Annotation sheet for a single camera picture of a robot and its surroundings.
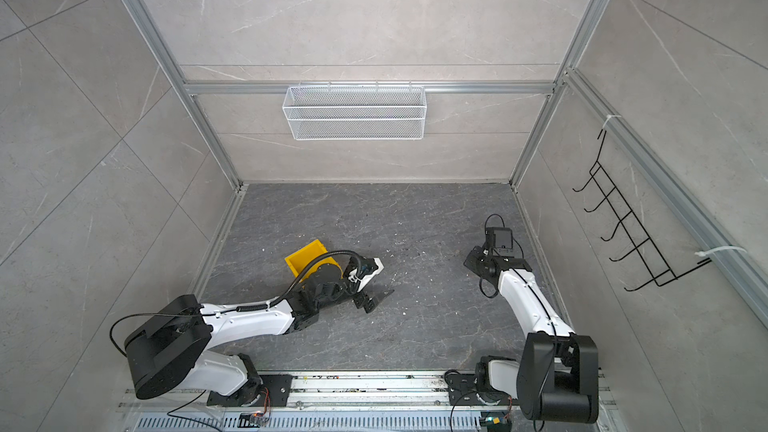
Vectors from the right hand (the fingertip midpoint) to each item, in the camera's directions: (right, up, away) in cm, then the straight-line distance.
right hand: (473, 256), depth 89 cm
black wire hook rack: (+30, +11, -21) cm, 38 cm away
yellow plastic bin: (-54, -1, +3) cm, 54 cm away
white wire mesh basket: (-38, +48, +11) cm, 62 cm away
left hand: (-27, -2, -10) cm, 29 cm away
